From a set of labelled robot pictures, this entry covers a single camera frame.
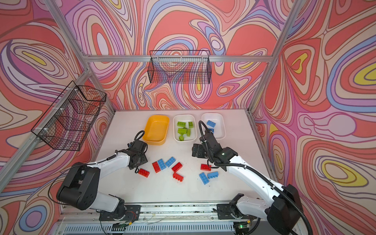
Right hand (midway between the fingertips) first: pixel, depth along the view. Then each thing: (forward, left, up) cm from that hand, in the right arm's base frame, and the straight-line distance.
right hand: (200, 152), depth 80 cm
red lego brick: (-3, -3, -13) cm, 14 cm away
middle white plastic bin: (+35, +8, -10) cm, 37 cm away
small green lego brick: (+18, +11, -12) cm, 24 cm away
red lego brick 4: (-6, +34, -12) cm, 37 cm away
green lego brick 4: (+30, +5, -11) cm, 32 cm away
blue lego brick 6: (+1, +18, -12) cm, 22 cm away
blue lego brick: (+33, -11, -15) cm, 38 cm away
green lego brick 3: (+24, +6, -11) cm, 28 cm away
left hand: (+4, +36, -13) cm, 39 cm away
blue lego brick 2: (+28, -12, -16) cm, 34 cm away
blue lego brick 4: (-8, -7, -12) cm, 16 cm away
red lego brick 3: (-3, +14, -13) cm, 19 cm away
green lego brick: (+30, +11, -11) cm, 34 cm away
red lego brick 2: (-9, +14, -12) cm, 20 cm away
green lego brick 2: (+24, +11, -11) cm, 29 cm away
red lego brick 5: (-2, +27, -12) cm, 30 cm away
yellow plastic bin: (+29, +31, -15) cm, 45 cm away
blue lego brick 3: (-10, -2, -13) cm, 16 cm away
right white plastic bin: (+34, -16, -10) cm, 39 cm away
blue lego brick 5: (-1, +23, -12) cm, 26 cm away
